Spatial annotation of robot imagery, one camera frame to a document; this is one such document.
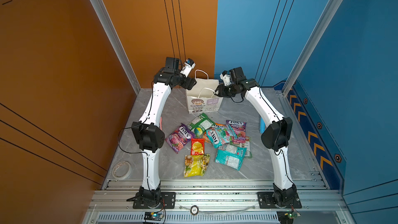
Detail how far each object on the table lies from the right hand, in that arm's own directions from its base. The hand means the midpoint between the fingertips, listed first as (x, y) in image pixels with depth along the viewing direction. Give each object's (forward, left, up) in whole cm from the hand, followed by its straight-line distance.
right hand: (215, 93), depth 91 cm
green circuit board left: (-57, +30, -23) cm, 69 cm away
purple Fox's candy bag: (-20, +21, -18) cm, 34 cm away
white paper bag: (-8, +8, +4) cm, 12 cm away
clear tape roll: (-34, +54, -20) cm, 67 cm away
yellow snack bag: (-36, +11, -18) cm, 41 cm away
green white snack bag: (-23, -18, -21) cm, 36 cm away
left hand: (+5, +14, +9) cm, 17 cm away
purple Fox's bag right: (-13, -15, -19) cm, 28 cm away
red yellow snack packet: (-24, +11, -19) cm, 33 cm away
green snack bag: (-12, +11, -18) cm, 24 cm away
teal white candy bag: (-30, -8, -19) cm, 37 cm away
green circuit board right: (-57, -33, -22) cm, 69 cm away
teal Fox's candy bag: (-20, -2, -15) cm, 25 cm away
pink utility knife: (-7, +36, -20) cm, 42 cm away
